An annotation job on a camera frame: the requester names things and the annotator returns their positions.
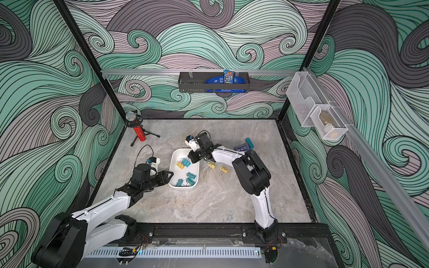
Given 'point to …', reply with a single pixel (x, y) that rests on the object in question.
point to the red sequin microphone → (131, 117)
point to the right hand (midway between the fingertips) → (191, 155)
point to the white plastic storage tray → (185, 172)
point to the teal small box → (249, 143)
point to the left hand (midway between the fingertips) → (171, 172)
